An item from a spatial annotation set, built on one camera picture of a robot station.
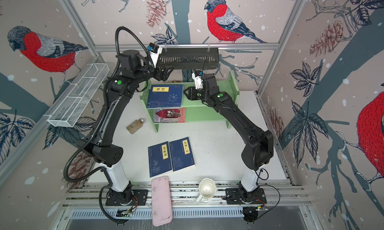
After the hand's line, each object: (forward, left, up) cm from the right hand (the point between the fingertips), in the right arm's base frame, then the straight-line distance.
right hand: (185, 92), depth 79 cm
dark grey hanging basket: (+38, +3, -2) cm, 38 cm away
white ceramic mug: (-40, -13, -31) cm, 52 cm away
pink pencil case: (-47, +10, -28) cm, 56 cm away
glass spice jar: (-6, +35, -25) cm, 44 cm away
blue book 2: (-24, +3, -29) cm, 37 cm away
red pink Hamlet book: (-2, +10, -18) cm, 20 cm away
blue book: (-25, +16, -30) cm, 42 cm away
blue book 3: (-2, +9, -1) cm, 9 cm away
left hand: (+2, +7, +18) cm, 19 cm away
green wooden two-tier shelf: (+2, -6, -17) cm, 18 cm away
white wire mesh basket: (-18, +56, +2) cm, 59 cm away
